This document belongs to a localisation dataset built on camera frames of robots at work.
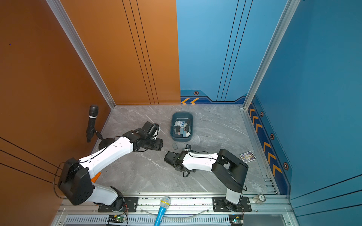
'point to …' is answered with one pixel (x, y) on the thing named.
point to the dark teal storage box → (181, 126)
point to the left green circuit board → (116, 218)
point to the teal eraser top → (184, 133)
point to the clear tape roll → (259, 198)
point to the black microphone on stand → (93, 112)
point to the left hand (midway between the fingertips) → (160, 142)
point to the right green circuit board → (236, 219)
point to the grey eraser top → (175, 147)
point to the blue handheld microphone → (164, 204)
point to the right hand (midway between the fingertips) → (185, 165)
